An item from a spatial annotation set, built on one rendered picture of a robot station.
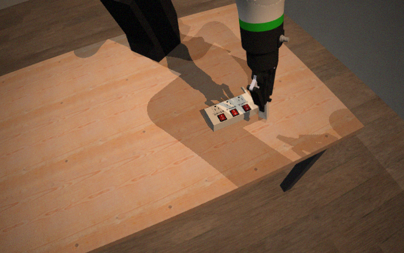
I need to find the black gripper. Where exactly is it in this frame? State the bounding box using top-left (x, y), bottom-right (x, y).
top-left (246, 49), bottom-right (279, 119)

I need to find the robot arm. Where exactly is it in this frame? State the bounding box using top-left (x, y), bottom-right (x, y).
top-left (235, 0), bottom-right (290, 54)

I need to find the beige power strip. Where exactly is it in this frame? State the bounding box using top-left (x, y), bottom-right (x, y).
top-left (204, 87), bottom-right (258, 132)

